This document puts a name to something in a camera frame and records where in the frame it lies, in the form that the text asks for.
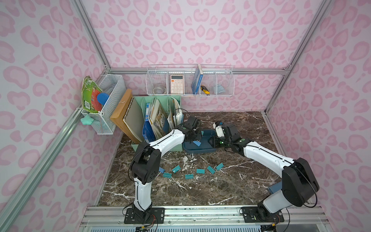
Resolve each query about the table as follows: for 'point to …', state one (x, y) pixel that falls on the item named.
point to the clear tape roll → (159, 90)
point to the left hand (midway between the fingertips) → (198, 132)
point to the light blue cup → (220, 89)
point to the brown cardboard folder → (118, 116)
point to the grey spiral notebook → (134, 119)
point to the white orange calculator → (177, 84)
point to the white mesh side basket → (105, 122)
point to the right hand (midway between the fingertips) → (209, 139)
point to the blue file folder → (148, 133)
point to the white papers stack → (178, 118)
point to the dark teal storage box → (190, 147)
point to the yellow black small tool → (205, 90)
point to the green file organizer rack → (167, 106)
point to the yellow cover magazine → (159, 123)
